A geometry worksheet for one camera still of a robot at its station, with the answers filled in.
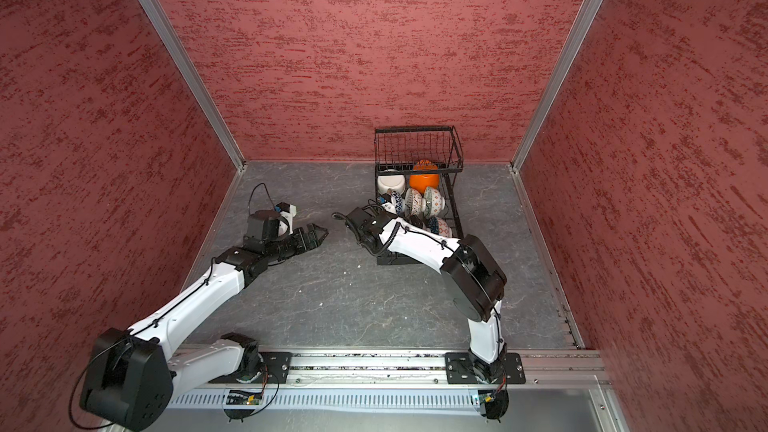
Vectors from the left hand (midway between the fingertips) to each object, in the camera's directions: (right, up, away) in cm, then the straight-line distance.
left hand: (317, 241), depth 84 cm
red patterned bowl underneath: (+29, +11, +11) cm, 32 cm away
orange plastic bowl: (+33, +18, +22) cm, 44 cm away
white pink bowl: (+22, +18, +21) cm, 36 cm away
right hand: (+26, +2, +4) cm, 26 cm away
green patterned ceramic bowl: (+36, +11, +12) cm, 39 cm away
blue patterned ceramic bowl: (+34, +4, +3) cm, 34 cm away
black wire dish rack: (+33, +32, +38) cm, 59 cm away
